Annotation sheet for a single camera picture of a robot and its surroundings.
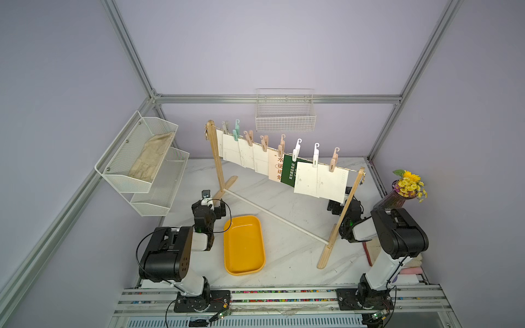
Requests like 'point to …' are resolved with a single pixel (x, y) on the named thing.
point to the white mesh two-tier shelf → (150, 199)
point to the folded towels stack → (409, 272)
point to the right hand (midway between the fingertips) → (342, 200)
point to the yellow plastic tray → (243, 242)
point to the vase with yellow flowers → (409, 186)
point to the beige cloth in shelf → (146, 164)
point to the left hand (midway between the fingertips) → (211, 202)
